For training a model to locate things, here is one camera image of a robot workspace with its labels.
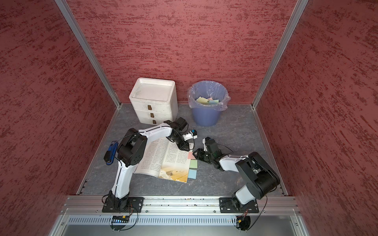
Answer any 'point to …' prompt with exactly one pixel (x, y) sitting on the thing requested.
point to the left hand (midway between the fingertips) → (186, 149)
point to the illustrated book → (164, 159)
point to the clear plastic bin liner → (208, 89)
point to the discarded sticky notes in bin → (209, 100)
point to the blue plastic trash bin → (207, 114)
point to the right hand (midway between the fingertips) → (194, 156)
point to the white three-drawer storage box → (155, 101)
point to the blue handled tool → (110, 155)
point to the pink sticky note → (190, 155)
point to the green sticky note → (193, 163)
